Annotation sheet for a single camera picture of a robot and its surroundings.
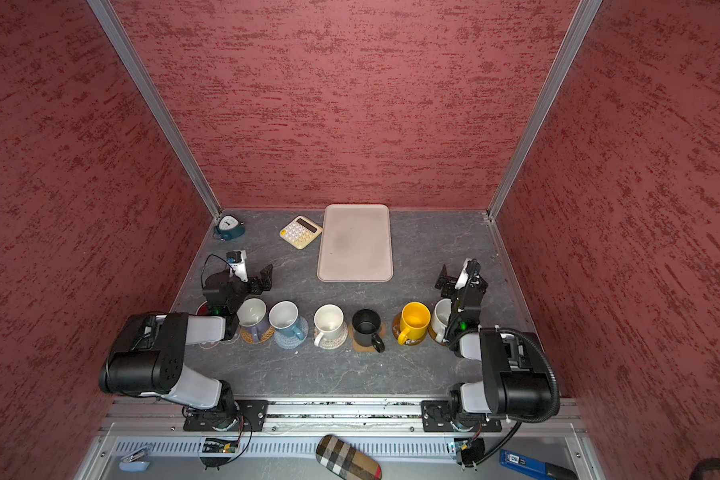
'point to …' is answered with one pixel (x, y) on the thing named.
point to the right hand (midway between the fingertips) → (456, 271)
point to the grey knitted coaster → (291, 341)
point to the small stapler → (136, 462)
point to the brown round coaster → (433, 334)
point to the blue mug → (283, 316)
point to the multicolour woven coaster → (333, 344)
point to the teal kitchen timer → (229, 228)
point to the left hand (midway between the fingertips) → (259, 269)
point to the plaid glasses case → (343, 460)
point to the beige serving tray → (356, 244)
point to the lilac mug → (253, 316)
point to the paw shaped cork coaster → (361, 348)
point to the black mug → (366, 325)
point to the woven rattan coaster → (266, 337)
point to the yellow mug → (415, 318)
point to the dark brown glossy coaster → (396, 328)
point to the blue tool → (535, 467)
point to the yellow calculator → (300, 232)
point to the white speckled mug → (441, 314)
